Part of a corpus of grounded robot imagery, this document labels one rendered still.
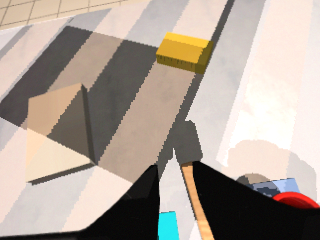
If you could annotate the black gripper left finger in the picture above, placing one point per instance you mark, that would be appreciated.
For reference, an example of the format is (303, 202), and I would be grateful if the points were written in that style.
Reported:
(134, 216)

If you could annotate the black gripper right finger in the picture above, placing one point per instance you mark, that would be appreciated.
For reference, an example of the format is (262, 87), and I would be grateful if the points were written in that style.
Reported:
(234, 211)

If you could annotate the yellow rectangular block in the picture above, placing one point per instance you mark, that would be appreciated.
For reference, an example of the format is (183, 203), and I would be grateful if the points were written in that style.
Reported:
(183, 52)

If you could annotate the dark red cup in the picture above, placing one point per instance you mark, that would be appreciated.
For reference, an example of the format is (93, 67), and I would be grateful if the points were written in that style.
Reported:
(296, 200)

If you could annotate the orange flat bar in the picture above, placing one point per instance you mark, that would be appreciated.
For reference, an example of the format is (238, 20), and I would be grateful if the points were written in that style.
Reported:
(200, 216)

